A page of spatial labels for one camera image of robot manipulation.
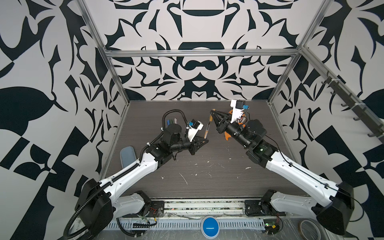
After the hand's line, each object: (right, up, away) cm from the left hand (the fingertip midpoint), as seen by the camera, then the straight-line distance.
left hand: (208, 137), depth 70 cm
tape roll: (+41, -42, -2) cm, 59 cm away
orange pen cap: (0, +9, -6) cm, 11 cm away
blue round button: (+1, -41, -2) cm, 41 cm away
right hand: (+1, +12, -7) cm, 14 cm away
